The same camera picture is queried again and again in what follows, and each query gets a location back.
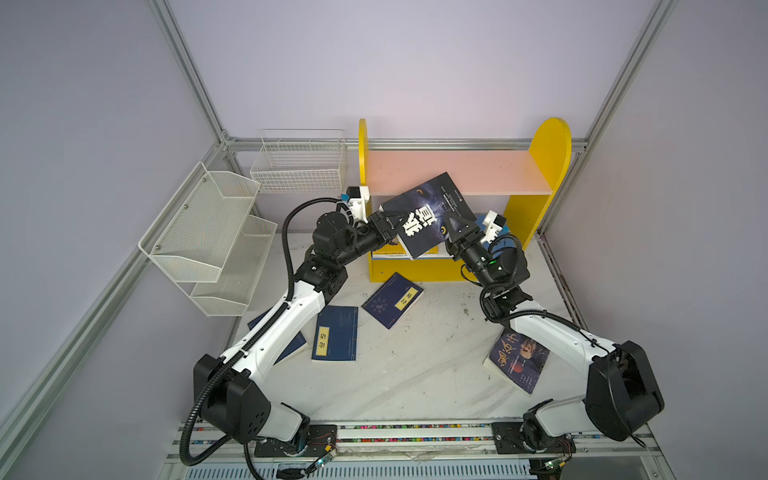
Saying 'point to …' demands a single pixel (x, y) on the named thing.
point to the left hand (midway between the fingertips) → (408, 215)
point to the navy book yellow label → (336, 334)
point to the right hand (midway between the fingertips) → (438, 219)
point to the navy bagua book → (392, 300)
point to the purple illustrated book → (517, 361)
